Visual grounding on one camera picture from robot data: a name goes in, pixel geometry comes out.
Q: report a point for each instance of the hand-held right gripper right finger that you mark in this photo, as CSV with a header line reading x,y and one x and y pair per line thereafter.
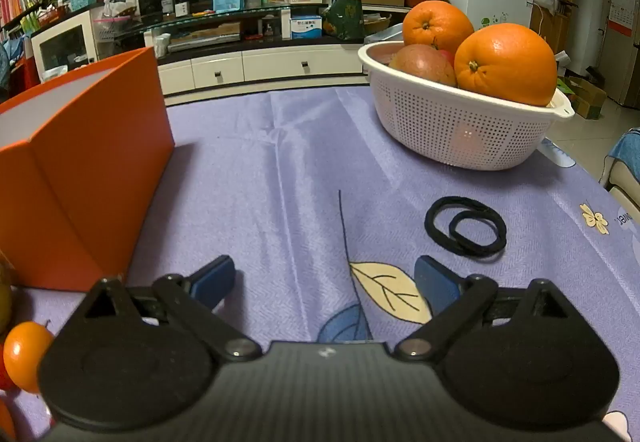
x,y
435,289

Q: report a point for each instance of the red apple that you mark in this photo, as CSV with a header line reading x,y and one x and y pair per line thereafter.
x,y
425,64

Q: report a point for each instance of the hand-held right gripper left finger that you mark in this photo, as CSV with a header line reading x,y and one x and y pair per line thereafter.
x,y
216,279

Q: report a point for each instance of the purple printed tablecloth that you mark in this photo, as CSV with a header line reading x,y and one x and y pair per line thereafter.
x,y
280,172

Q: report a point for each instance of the white plastic colander basket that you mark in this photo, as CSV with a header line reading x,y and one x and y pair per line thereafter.
x,y
450,122

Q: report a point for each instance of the dark green bag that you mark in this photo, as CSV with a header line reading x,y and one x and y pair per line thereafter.
x,y
345,17

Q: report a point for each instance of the large orange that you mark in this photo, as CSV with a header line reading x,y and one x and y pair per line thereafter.
x,y
505,62
435,27

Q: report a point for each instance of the cardboard box on floor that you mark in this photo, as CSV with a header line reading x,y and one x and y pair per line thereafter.
x,y
587,97

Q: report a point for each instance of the white glass-door cabinet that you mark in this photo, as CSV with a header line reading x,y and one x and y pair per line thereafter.
x,y
60,47

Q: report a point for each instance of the wall calendar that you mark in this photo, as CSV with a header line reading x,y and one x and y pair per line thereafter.
x,y
624,9

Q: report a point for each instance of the orange cardboard box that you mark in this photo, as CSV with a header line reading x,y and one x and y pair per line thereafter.
x,y
100,172

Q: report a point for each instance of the white television cabinet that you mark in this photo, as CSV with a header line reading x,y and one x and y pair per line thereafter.
x,y
270,67

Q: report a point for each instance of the blue and white carton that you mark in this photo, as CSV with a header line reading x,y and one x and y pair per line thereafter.
x,y
306,28

